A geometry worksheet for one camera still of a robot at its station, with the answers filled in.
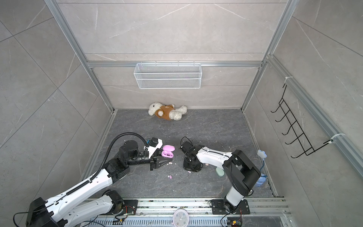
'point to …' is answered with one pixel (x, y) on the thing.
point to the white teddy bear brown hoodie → (168, 111)
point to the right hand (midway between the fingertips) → (187, 168)
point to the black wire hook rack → (300, 143)
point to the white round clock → (181, 218)
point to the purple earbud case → (168, 151)
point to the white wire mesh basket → (168, 75)
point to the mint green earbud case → (220, 171)
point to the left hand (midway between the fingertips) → (170, 153)
